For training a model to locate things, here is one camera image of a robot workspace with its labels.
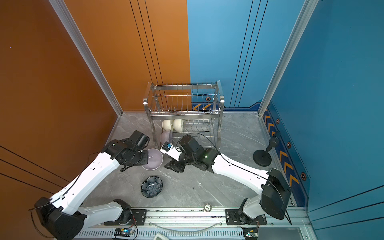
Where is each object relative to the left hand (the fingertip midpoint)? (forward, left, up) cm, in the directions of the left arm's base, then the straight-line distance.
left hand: (145, 157), depth 77 cm
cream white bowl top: (+26, -6, -4) cm, 27 cm away
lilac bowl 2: (0, -5, -1) cm, 5 cm away
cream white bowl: (+26, -14, -5) cm, 30 cm away
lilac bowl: (+16, -8, -2) cm, 18 cm away
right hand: (-3, -13, +4) cm, 14 cm away
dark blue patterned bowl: (-10, -2, -15) cm, 18 cm away
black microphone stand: (+8, -68, -14) cm, 70 cm away
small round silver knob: (-21, -32, -10) cm, 40 cm away
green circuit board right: (-30, -53, -17) cm, 63 cm away
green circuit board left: (-31, +7, -17) cm, 36 cm away
